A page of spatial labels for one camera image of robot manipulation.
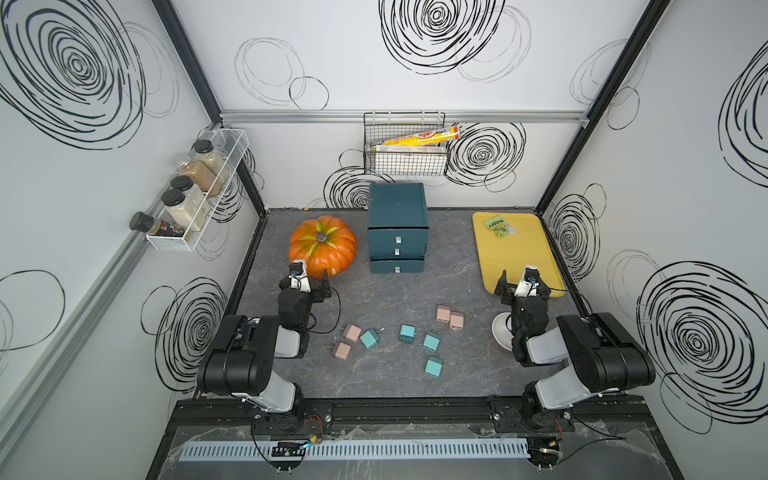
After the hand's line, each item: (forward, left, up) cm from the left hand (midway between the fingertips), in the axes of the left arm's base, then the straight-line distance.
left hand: (308, 270), depth 90 cm
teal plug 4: (-24, -38, -8) cm, 46 cm away
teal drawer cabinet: (+18, -27, +12) cm, 34 cm away
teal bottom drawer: (+7, -27, -6) cm, 29 cm away
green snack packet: (+29, -67, -9) cm, 73 cm away
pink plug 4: (-11, -45, -8) cm, 47 cm away
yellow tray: (+19, -75, -8) cm, 78 cm away
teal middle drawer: (+7, -27, +1) cm, 28 cm away
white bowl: (-15, -57, -5) cm, 60 cm away
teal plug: (-17, -19, -8) cm, 27 cm away
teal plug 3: (-18, -38, -8) cm, 42 cm away
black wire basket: (+24, -30, +25) cm, 46 cm away
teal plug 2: (-15, -31, -8) cm, 35 cm away
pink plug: (-15, -14, -9) cm, 23 cm away
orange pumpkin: (+9, -4, +2) cm, 10 cm away
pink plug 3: (-9, -42, -7) cm, 43 cm away
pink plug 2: (-21, -12, -8) cm, 25 cm away
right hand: (-1, -65, +3) cm, 65 cm away
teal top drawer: (+8, -27, +8) cm, 29 cm away
